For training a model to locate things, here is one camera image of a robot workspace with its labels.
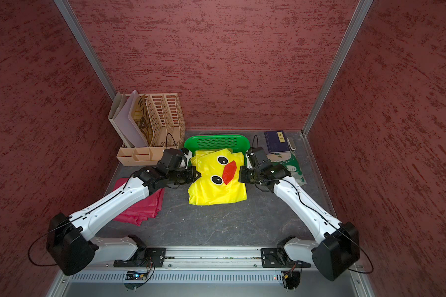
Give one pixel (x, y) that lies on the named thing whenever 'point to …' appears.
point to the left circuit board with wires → (135, 275)
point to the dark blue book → (276, 141)
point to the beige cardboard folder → (119, 98)
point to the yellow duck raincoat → (218, 182)
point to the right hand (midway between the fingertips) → (240, 178)
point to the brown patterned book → (140, 127)
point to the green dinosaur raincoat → (290, 164)
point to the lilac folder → (127, 126)
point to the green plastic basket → (236, 143)
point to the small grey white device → (291, 144)
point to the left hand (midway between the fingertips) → (199, 178)
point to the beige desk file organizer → (170, 130)
